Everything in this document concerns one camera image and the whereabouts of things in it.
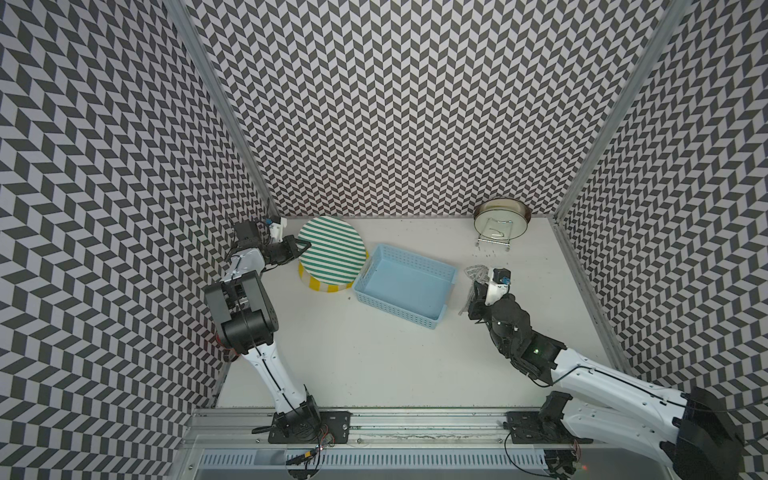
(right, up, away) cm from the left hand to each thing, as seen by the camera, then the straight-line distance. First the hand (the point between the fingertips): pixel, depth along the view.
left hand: (308, 244), depth 95 cm
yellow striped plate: (0, -12, +3) cm, 13 cm away
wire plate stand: (+66, +4, +14) cm, 67 cm away
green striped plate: (+7, -3, +13) cm, 15 cm away
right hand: (+50, -11, -17) cm, 54 cm away
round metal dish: (+65, +9, +6) cm, 66 cm away
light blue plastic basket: (+32, -14, +6) cm, 36 cm away
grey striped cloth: (+50, -7, -21) cm, 54 cm away
